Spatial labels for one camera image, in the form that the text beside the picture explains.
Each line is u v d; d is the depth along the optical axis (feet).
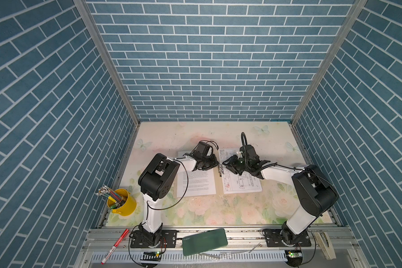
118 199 2.47
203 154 2.60
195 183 3.02
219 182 2.99
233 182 2.99
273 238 2.41
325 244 2.32
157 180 1.73
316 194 1.55
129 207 2.41
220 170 3.16
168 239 2.41
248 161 2.41
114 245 2.32
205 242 2.38
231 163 2.69
